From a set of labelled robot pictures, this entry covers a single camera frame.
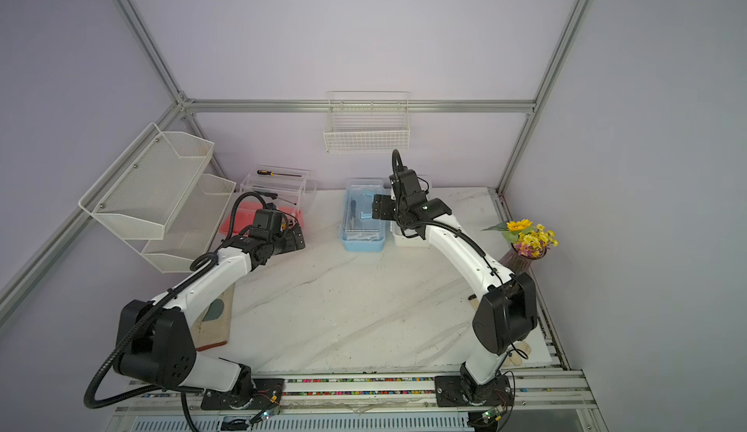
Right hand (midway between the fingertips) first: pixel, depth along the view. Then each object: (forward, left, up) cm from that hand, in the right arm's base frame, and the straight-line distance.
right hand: (388, 212), depth 85 cm
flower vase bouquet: (-13, -38, +2) cm, 40 cm away
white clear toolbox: (+2, -5, -17) cm, 18 cm away
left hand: (-4, +32, -9) cm, 33 cm away
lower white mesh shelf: (0, +65, -10) cm, 66 cm away
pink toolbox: (+24, +40, -12) cm, 48 cm away
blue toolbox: (+3, +9, -13) cm, 16 cm away
